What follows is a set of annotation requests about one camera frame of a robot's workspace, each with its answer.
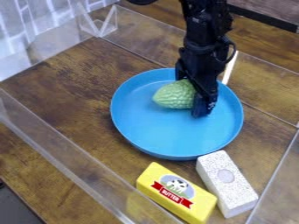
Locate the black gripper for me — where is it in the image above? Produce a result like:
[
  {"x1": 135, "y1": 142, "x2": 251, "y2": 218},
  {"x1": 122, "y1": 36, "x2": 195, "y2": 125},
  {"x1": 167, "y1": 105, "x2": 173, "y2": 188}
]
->
[{"x1": 175, "y1": 0, "x2": 234, "y2": 118}]

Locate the clear acrylic enclosure wall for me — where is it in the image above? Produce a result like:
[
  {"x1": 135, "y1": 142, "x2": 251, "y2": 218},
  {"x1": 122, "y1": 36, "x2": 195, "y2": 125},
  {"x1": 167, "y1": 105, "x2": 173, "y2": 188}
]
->
[{"x1": 0, "y1": 3, "x2": 299, "y2": 224}]

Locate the white sheer curtain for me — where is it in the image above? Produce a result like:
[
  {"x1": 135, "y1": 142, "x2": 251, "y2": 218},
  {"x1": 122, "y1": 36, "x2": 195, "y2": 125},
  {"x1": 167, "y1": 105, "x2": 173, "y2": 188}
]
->
[{"x1": 0, "y1": 0, "x2": 119, "y2": 82}]

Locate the blue round tray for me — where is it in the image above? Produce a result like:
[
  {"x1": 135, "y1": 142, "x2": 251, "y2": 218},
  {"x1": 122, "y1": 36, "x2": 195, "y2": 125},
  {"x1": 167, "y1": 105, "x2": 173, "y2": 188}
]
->
[{"x1": 110, "y1": 68, "x2": 245, "y2": 161}]

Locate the yellow butter block toy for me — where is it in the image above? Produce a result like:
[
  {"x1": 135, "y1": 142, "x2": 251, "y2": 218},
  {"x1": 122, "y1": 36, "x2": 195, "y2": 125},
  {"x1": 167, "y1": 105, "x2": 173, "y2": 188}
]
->
[{"x1": 137, "y1": 162, "x2": 218, "y2": 224}]

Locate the white speckled block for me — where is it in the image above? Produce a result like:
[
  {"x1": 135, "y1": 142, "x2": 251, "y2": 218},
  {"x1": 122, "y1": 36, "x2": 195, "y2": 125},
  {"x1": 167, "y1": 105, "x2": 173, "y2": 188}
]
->
[{"x1": 197, "y1": 150, "x2": 258, "y2": 218}]

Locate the black baseboard strip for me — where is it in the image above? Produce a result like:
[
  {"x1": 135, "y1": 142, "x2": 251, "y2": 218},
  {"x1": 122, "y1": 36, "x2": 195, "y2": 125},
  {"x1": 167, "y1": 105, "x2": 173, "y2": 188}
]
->
[{"x1": 229, "y1": 4, "x2": 299, "y2": 34}]

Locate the green bumpy gourd toy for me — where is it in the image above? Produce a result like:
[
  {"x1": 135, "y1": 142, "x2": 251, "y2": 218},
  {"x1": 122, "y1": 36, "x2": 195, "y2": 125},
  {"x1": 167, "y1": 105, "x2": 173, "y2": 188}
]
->
[{"x1": 153, "y1": 79, "x2": 195, "y2": 109}]

